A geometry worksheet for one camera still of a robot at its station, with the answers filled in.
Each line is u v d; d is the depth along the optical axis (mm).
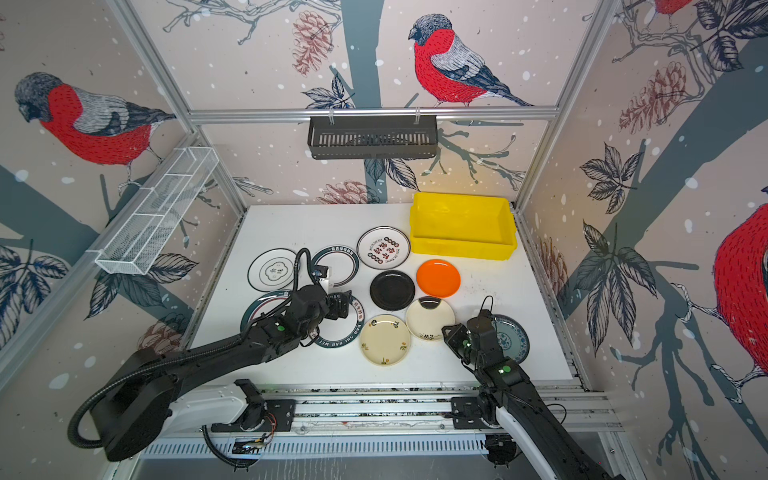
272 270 1012
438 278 994
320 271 739
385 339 857
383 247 1078
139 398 407
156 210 778
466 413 727
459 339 747
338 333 872
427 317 899
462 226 1175
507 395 566
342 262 1029
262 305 925
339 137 1070
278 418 728
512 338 853
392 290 962
